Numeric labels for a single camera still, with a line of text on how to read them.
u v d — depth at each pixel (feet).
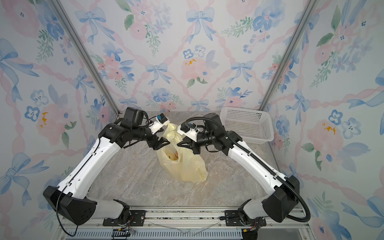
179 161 2.31
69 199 1.25
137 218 2.41
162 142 2.09
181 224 2.42
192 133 1.94
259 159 1.49
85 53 2.81
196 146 1.99
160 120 1.99
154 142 2.08
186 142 2.06
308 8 2.27
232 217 2.45
